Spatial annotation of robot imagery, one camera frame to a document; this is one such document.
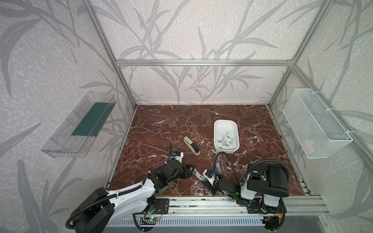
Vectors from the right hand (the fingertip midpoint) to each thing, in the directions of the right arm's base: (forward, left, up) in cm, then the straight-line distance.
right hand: (202, 175), depth 84 cm
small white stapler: (-1, +1, +1) cm, 2 cm away
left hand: (+4, +5, +5) cm, 8 cm away
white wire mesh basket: (+8, -50, +34) cm, 61 cm away
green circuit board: (-21, +26, 0) cm, 33 cm away
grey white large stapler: (+16, +5, +3) cm, 17 cm away
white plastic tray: (+26, -18, -2) cm, 31 cm away
